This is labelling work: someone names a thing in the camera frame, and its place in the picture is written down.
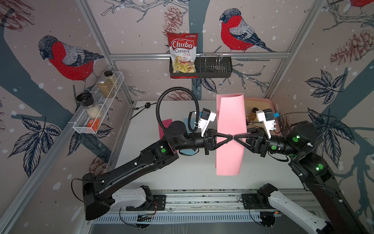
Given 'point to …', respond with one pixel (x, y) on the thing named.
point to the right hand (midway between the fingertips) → (235, 136)
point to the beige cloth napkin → (261, 105)
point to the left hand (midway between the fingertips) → (233, 139)
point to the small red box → (94, 124)
